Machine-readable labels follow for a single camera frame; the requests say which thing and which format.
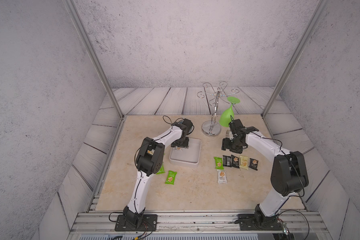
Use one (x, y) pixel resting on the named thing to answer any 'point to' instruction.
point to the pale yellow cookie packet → (244, 162)
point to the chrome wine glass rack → (212, 127)
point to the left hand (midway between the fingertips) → (184, 146)
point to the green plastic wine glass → (225, 117)
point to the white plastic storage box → (190, 157)
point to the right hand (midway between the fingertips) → (227, 148)
